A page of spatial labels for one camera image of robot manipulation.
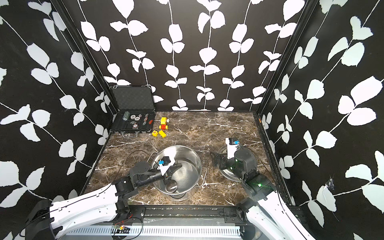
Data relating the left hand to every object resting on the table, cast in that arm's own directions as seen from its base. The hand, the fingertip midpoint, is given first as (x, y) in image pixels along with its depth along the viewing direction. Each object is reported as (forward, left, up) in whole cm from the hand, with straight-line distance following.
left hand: (180, 162), depth 70 cm
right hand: (+5, -18, +3) cm, 19 cm away
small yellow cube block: (+32, +20, -19) cm, 42 cm away
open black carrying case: (+53, +38, -16) cm, 68 cm away
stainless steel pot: (+1, -2, -21) cm, 21 cm away
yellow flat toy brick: (+33, +16, -22) cm, 43 cm away
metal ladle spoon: (-6, +6, -17) cm, 19 cm away
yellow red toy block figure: (+40, +15, -16) cm, 45 cm away
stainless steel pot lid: (+2, -26, -20) cm, 33 cm away
